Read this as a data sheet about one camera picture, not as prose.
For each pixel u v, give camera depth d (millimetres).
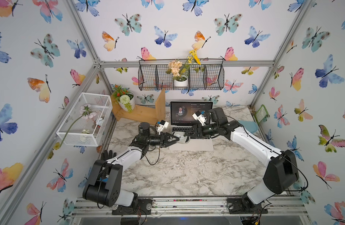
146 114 1044
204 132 705
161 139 708
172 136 754
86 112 720
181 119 1042
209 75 987
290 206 740
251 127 1109
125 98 934
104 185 428
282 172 433
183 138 751
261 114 1109
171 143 724
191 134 712
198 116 740
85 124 734
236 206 726
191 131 736
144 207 725
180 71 856
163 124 771
